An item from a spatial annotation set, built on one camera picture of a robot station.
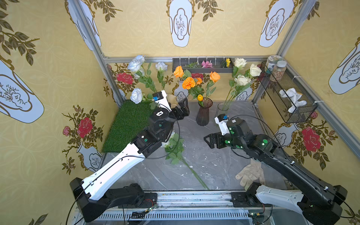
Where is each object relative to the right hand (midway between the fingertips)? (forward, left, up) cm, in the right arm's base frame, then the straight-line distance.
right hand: (212, 134), depth 71 cm
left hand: (+8, +19, +16) cm, 26 cm away
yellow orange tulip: (+21, +6, +5) cm, 22 cm away
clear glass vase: (+27, -11, -10) cm, 30 cm away
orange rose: (+32, +6, +8) cm, 34 cm away
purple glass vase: (+26, +2, -18) cm, 31 cm away
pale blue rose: (+3, +22, -24) cm, 33 cm away
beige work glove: (-10, -26, -25) cm, 37 cm away
